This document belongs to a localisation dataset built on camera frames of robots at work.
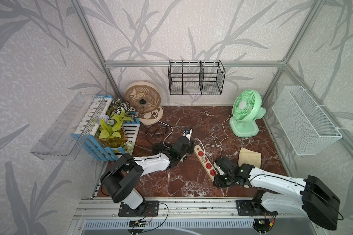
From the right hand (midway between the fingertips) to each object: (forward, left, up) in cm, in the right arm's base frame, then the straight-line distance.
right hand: (214, 182), depth 82 cm
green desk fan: (+34, -20, +25) cm, 47 cm away
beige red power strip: (+11, +4, +3) cm, 12 cm away
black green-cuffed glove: (+7, +23, +24) cm, 34 cm away
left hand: (+22, +11, +10) cm, 27 cm away
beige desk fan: (+45, +43, +23) cm, 66 cm away
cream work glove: (+15, -23, 0) cm, 28 cm away
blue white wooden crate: (+15, +64, +11) cm, 67 cm away
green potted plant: (+20, +55, +23) cm, 63 cm away
